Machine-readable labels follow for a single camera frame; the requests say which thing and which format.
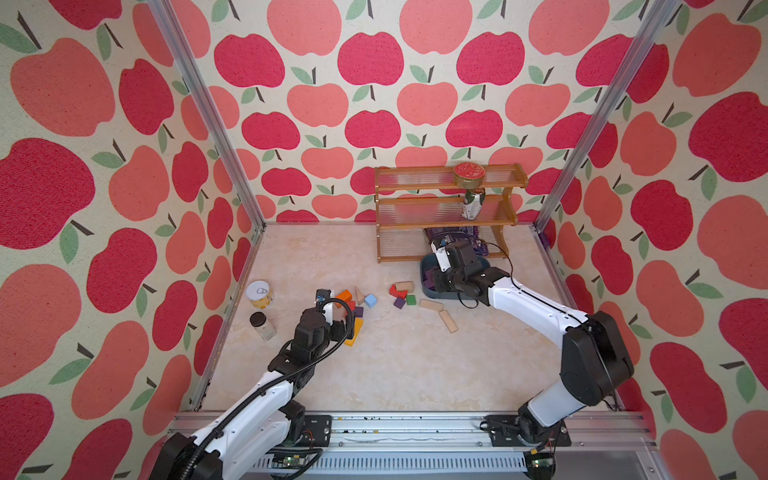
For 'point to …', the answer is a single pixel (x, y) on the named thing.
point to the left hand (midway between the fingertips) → (341, 313)
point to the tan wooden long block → (452, 327)
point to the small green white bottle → (473, 201)
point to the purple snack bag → (480, 247)
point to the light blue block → (371, 301)
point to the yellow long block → (357, 327)
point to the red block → (395, 293)
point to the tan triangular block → (359, 295)
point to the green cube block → (411, 300)
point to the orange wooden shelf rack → (421, 211)
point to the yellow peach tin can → (259, 293)
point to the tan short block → (405, 286)
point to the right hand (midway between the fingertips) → (439, 276)
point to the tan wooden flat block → (431, 304)
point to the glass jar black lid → (259, 320)
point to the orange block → (346, 296)
